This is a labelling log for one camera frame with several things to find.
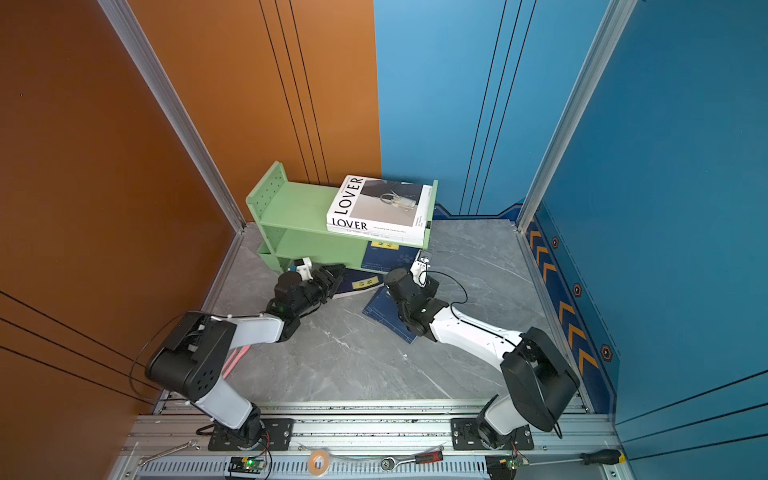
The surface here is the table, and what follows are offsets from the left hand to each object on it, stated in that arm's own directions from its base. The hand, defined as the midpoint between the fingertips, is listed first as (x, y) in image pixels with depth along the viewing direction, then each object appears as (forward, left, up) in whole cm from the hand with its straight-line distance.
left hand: (347, 268), depth 87 cm
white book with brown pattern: (+1, -9, +13) cm, 16 cm away
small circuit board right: (-46, -41, -17) cm, 64 cm away
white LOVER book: (+9, -10, +18) cm, 22 cm away
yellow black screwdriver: (-44, -61, -12) cm, 77 cm away
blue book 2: (+5, -2, -14) cm, 15 cm away
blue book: (+7, -12, -2) cm, 14 cm away
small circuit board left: (-46, +21, -17) cm, 53 cm away
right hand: (-2, -17, +1) cm, 17 cm away
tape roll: (-46, +3, -15) cm, 48 cm away
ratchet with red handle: (-46, -14, -14) cm, 50 cm away
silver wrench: (-42, +35, -16) cm, 57 cm away
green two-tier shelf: (+7, +15, +12) cm, 20 cm away
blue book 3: (-6, -11, -14) cm, 19 cm away
